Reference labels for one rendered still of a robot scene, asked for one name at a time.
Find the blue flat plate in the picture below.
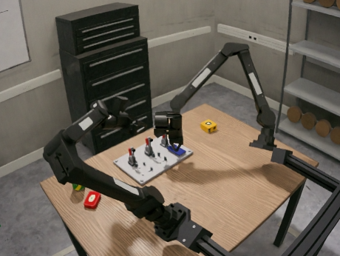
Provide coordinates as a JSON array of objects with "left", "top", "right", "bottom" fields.
[{"left": 167, "top": 146, "right": 186, "bottom": 157}]

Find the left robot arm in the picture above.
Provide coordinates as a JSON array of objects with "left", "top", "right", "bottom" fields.
[{"left": 43, "top": 96, "right": 186, "bottom": 238}]

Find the white fixture plate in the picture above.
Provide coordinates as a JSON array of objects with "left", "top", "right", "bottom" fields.
[{"left": 113, "top": 136, "right": 193, "bottom": 185}]

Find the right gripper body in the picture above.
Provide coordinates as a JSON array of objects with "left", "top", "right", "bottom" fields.
[{"left": 169, "top": 127, "right": 183, "bottom": 145}]

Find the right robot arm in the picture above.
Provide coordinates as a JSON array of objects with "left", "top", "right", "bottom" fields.
[{"left": 154, "top": 42, "right": 277, "bottom": 147}]

